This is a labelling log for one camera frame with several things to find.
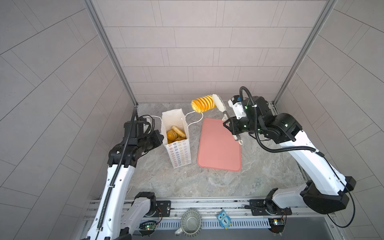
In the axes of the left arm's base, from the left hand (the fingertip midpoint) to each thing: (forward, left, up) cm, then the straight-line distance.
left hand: (167, 134), depth 69 cm
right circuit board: (-33, -51, -25) cm, 66 cm away
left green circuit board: (-34, +8, -22) cm, 42 cm away
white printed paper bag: (-6, -5, -8) cm, 11 cm away
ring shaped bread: (+8, -3, -11) cm, 14 cm away
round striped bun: (+7, +1, -12) cm, 14 cm away
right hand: (+1, -25, +8) cm, 26 cm away
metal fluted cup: (-32, -12, -24) cm, 42 cm away
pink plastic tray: (+5, -26, -25) cm, 36 cm away
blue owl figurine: (-31, -27, -23) cm, 47 cm away
